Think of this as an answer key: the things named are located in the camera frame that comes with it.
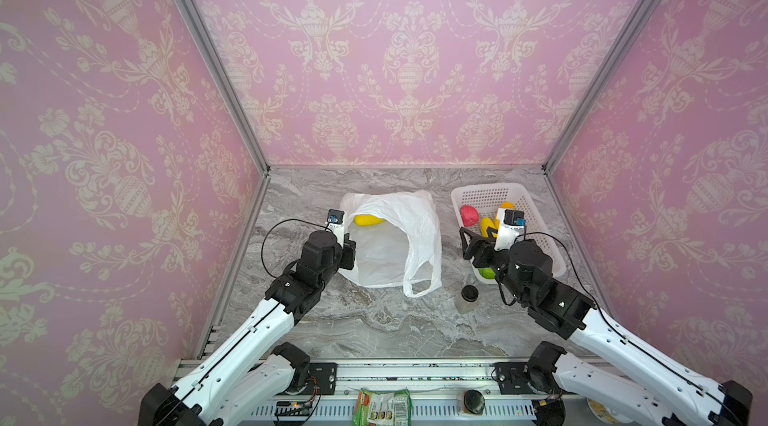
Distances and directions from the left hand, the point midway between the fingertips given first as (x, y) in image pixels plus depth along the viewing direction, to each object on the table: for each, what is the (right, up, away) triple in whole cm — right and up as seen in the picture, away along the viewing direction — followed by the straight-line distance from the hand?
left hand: (350, 236), depth 78 cm
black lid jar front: (+30, -37, -10) cm, 48 cm away
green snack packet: (+9, -39, -9) cm, 41 cm away
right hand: (+31, +3, -6) cm, 32 cm away
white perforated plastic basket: (+45, +10, +27) cm, 54 cm away
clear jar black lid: (+30, -17, 0) cm, 35 cm away
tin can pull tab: (+57, -37, -12) cm, 69 cm away
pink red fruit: (+37, +4, +19) cm, 41 cm away
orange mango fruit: (+51, +7, +26) cm, 58 cm away
